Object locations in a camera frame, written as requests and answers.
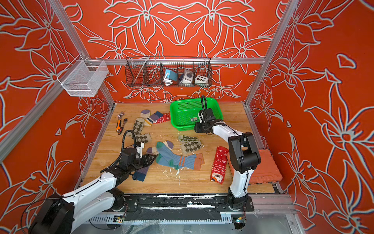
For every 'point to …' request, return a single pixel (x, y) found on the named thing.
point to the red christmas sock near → (219, 165)
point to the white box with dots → (199, 79)
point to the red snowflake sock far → (165, 117)
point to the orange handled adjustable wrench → (119, 122)
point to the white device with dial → (188, 77)
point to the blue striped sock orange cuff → (165, 157)
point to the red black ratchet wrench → (121, 128)
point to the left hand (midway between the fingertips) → (155, 156)
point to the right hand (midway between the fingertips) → (193, 127)
